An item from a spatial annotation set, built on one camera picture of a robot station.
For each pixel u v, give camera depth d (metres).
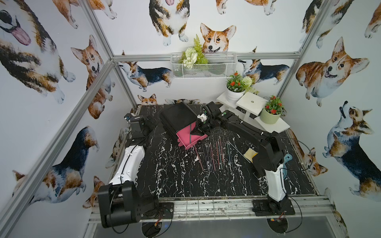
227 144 0.98
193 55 0.79
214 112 0.71
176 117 1.25
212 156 0.93
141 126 0.64
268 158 0.51
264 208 0.73
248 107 0.90
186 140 0.88
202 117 0.84
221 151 0.95
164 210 0.73
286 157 0.89
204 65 0.84
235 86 0.91
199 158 0.92
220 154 0.93
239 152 0.95
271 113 0.82
